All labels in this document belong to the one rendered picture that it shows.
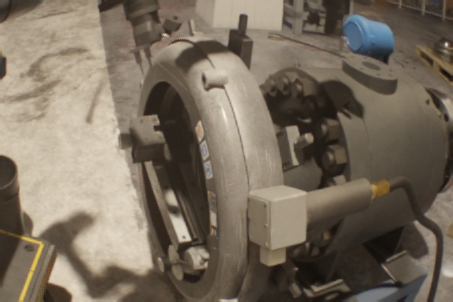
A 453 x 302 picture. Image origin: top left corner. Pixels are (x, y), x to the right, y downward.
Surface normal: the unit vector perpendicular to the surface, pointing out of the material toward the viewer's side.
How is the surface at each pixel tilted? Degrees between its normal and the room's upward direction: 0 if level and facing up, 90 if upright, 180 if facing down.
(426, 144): 57
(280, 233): 68
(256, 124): 42
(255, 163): 53
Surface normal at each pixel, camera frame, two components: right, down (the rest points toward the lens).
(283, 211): 0.38, 0.09
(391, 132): 0.32, -0.29
